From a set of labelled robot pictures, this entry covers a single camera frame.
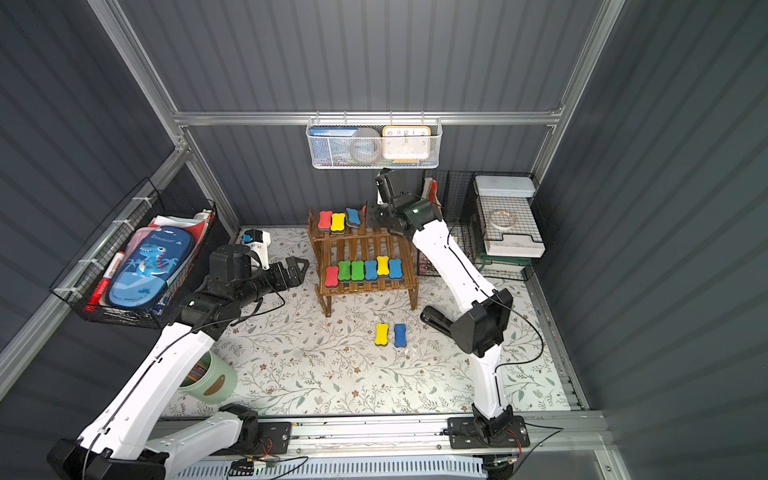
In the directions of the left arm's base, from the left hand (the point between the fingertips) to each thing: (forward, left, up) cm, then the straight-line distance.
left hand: (294, 265), depth 72 cm
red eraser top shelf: (+16, -5, 0) cm, 16 cm away
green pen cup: (-21, +20, -18) cm, 35 cm away
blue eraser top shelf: (+17, -13, 0) cm, 21 cm away
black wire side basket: (+15, +40, +6) cm, 43 cm away
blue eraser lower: (+9, -25, -13) cm, 30 cm away
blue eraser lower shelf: (+8, -18, -12) cm, 23 cm away
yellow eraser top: (-5, -21, -28) cm, 35 cm away
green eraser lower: (+8, -14, -13) cm, 20 cm away
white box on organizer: (+40, -64, -7) cm, 76 cm away
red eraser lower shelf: (+6, -7, -13) cm, 16 cm away
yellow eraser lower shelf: (+10, -21, -13) cm, 27 cm away
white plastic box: (+16, -62, -11) cm, 65 cm away
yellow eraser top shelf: (+15, -9, -1) cm, 18 cm away
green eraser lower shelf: (+8, -10, -13) cm, 18 cm away
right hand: (+17, -20, +3) cm, 27 cm away
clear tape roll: (+25, -60, -9) cm, 66 cm away
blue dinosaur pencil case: (-5, +29, +6) cm, 30 cm away
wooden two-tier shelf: (+11, -16, -13) cm, 23 cm away
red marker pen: (-8, +39, +4) cm, 40 cm away
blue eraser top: (-7, -27, -29) cm, 40 cm away
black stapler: (-1, -38, -26) cm, 46 cm away
